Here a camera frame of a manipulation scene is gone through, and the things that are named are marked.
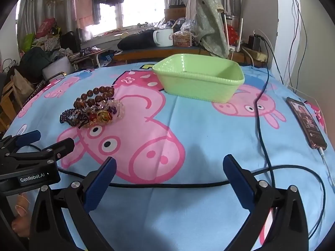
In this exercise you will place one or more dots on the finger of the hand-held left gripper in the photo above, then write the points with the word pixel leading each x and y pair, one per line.
pixel 27 137
pixel 62 146

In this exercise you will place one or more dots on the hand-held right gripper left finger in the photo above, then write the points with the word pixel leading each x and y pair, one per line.
pixel 100 183

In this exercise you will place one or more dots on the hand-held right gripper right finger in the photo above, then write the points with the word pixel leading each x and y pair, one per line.
pixel 236 185

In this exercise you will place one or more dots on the gold green ornament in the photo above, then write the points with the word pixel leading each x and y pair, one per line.
pixel 102 117

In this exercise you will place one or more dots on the green plastic basket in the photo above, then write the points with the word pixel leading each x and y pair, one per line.
pixel 199 86

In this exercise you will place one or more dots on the person's left hand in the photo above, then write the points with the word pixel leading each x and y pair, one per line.
pixel 22 201

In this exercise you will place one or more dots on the wooden chair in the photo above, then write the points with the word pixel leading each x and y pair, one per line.
pixel 7 102

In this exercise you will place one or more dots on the brown paper bag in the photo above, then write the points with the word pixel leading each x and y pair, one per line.
pixel 23 83

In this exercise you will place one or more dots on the grey metal pot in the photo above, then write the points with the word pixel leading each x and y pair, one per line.
pixel 57 68

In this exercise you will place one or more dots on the dark green cloth pile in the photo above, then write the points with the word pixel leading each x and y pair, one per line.
pixel 35 60

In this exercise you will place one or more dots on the cartoon pig printed blanket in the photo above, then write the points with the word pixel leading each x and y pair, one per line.
pixel 183 125

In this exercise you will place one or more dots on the smartphone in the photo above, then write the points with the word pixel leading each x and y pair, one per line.
pixel 306 123

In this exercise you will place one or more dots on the small low table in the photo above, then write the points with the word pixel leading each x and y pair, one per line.
pixel 89 56

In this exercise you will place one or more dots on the green plastic bag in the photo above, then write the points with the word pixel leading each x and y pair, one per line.
pixel 28 43

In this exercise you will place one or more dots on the black bag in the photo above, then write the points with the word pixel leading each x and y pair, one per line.
pixel 69 41

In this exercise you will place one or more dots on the red plastic bag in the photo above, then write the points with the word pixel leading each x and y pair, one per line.
pixel 45 27

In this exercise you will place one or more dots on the black cushion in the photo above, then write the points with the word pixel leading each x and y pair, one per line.
pixel 136 40

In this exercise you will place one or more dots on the pink hanging garment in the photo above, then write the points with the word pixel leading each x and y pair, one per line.
pixel 83 7

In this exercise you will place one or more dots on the white router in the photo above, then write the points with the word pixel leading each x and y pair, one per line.
pixel 235 44

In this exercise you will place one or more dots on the black power adapter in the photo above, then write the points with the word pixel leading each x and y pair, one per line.
pixel 254 41

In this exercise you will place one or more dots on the white enamel mug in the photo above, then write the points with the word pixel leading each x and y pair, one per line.
pixel 165 38

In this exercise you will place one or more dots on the clear plastic snack bag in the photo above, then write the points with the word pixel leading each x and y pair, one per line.
pixel 183 39

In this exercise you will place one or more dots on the green floral cloth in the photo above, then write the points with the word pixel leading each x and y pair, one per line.
pixel 212 23

